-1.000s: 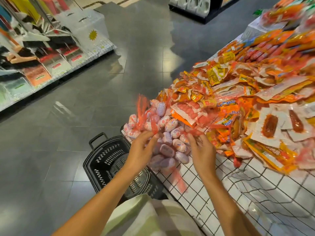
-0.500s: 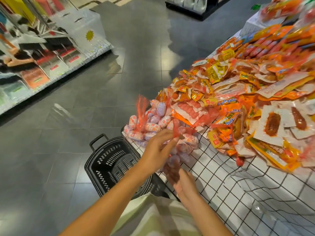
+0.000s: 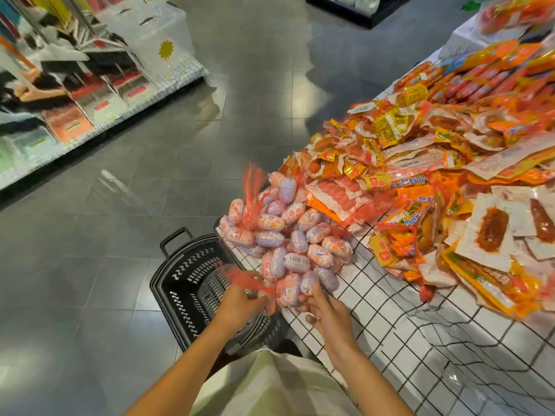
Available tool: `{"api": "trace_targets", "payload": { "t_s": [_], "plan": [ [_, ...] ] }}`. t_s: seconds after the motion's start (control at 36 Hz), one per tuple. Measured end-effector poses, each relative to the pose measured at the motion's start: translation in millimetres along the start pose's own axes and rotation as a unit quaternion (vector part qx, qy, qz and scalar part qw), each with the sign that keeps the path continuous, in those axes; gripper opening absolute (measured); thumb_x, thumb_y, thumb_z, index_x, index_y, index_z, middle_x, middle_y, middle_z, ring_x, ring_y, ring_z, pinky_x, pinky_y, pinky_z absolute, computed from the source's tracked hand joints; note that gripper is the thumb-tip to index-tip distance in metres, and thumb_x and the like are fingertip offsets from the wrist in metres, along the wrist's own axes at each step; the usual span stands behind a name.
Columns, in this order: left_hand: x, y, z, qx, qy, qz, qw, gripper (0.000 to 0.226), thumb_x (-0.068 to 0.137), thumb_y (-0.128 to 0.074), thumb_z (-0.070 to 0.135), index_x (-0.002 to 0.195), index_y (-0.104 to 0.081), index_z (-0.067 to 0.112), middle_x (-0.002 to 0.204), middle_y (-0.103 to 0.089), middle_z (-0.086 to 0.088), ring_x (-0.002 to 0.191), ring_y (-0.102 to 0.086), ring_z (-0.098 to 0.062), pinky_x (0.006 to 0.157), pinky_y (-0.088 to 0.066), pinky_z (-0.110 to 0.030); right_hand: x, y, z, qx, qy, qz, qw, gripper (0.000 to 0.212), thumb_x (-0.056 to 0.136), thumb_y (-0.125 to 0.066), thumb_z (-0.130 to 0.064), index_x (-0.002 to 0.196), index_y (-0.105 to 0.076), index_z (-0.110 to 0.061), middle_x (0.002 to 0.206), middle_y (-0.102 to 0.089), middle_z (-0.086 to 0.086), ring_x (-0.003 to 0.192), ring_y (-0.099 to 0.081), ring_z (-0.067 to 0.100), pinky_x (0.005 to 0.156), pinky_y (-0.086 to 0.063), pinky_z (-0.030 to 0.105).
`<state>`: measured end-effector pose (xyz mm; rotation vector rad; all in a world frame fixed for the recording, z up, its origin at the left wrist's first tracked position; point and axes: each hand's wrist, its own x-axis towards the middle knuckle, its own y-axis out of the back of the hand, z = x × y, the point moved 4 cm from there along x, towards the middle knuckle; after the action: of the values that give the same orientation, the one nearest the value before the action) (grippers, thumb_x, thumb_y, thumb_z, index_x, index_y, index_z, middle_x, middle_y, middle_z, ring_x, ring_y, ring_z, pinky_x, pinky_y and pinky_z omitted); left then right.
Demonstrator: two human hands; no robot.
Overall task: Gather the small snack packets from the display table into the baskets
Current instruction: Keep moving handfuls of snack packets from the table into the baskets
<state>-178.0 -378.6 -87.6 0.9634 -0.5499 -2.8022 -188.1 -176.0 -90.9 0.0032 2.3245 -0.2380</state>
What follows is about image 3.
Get person's right hand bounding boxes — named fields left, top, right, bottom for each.
left=299, top=281, right=357, bottom=352

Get person's left hand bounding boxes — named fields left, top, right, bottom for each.
left=212, top=277, right=274, bottom=336

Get stack of black baskets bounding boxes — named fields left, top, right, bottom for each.
left=149, top=228, right=291, bottom=356

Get pink sausages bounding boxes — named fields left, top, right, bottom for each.
left=217, top=164, right=355, bottom=295

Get tiled white display table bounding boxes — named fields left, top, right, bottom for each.
left=215, top=13, right=555, bottom=416

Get large pile of sausage packets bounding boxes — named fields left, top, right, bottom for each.
left=299, top=0, right=555, bottom=321

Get person's right forearm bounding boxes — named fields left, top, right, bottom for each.
left=330, top=337, right=413, bottom=416

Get person's left forearm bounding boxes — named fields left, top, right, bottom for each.
left=125, top=320, right=261, bottom=416

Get black shorts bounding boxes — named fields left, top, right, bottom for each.
left=260, top=337, right=305, bottom=361

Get black shelving with white bottles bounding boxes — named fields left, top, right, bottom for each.
left=305, top=0, right=409, bottom=29

